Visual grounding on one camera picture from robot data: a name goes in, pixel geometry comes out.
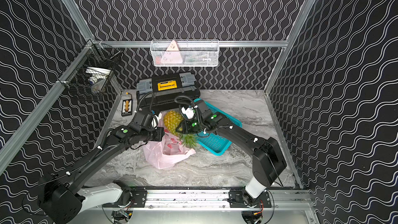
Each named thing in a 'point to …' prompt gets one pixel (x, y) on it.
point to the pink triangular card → (172, 55)
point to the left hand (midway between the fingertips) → (164, 131)
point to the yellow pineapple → (171, 118)
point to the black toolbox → (167, 91)
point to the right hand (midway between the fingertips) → (179, 129)
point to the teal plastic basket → (213, 142)
